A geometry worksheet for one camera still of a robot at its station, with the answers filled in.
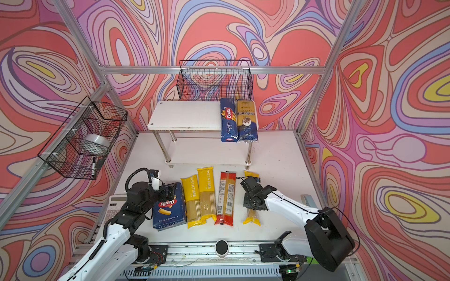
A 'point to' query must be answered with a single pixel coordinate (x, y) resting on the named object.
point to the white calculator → (116, 203)
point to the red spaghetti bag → (227, 198)
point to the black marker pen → (94, 167)
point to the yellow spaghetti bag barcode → (251, 213)
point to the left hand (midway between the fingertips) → (168, 181)
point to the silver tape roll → (97, 139)
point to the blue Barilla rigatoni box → (170, 213)
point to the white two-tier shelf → (189, 132)
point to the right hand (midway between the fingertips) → (252, 206)
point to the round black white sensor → (221, 247)
